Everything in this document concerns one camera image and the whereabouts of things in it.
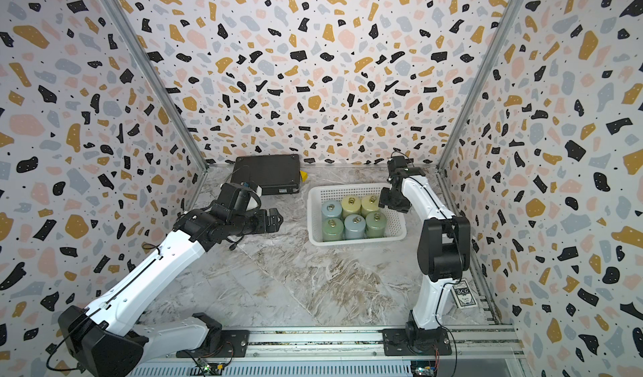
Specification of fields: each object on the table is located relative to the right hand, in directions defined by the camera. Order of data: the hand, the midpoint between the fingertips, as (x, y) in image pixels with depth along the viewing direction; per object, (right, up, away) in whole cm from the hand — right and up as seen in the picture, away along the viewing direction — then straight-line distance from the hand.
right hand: (390, 205), depth 94 cm
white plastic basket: (-28, +4, +7) cm, 29 cm away
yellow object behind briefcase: (-35, +12, +22) cm, 43 cm away
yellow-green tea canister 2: (-7, +1, +3) cm, 8 cm away
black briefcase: (-49, +13, +22) cm, 55 cm away
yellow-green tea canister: (-15, 0, +3) cm, 15 cm away
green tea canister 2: (-6, -7, -2) cm, 9 cm away
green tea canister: (-22, -9, -4) cm, 24 cm away
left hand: (-39, -3, -18) cm, 43 cm away
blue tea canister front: (-14, -8, -4) cm, 16 cm away
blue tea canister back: (-22, -2, +1) cm, 22 cm away
